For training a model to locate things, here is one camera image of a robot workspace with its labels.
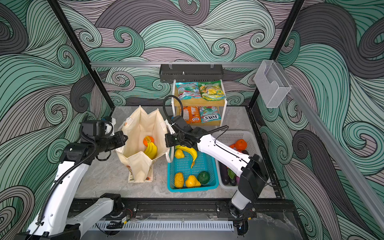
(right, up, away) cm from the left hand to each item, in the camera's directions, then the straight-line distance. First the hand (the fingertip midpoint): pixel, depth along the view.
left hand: (127, 135), depth 71 cm
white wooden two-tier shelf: (+23, +14, +8) cm, 29 cm away
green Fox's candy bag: (+43, +11, +20) cm, 49 cm away
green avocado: (+38, -24, +9) cm, 45 cm away
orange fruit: (+5, -5, +17) cm, 19 cm away
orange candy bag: (+32, +11, +22) cm, 40 cm away
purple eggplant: (+49, -22, +9) cm, 55 cm away
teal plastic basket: (+39, -19, +19) cm, 47 cm away
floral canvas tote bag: (+5, -16, +4) cm, 17 cm away
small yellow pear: (+24, -13, +18) cm, 33 cm away
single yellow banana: (+32, -11, +19) cm, 39 cm away
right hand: (+18, -3, +5) cm, 19 cm away
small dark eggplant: (+54, -26, +8) cm, 60 cm away
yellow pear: (+32, -26, +7) cm, 41 cm away
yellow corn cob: (+24, -25, +9) cm, 36 cm away
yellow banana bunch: (+7, -11, +17) cm, 21 cm away
